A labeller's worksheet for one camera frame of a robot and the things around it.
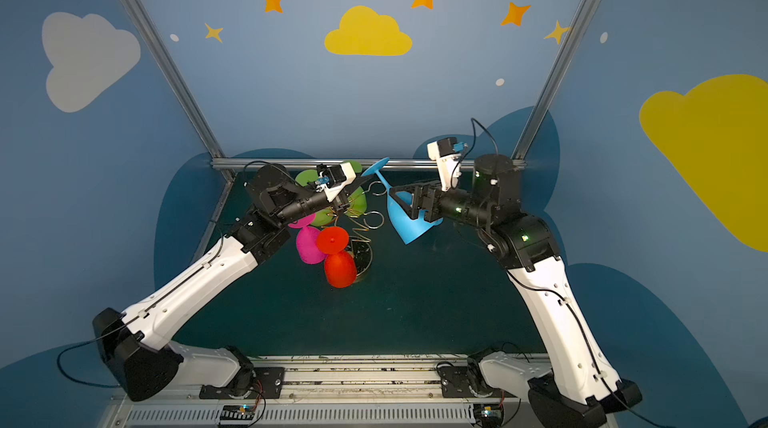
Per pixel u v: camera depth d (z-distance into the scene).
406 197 0.57
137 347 0.38
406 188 0.52
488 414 0.73
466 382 0.74
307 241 0.75
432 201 0.50
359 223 0.82
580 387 0.36
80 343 0.38
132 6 0.75
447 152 0.50
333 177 0.48
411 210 0.51
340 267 0.72
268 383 0.74
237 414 0.73
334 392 0.73
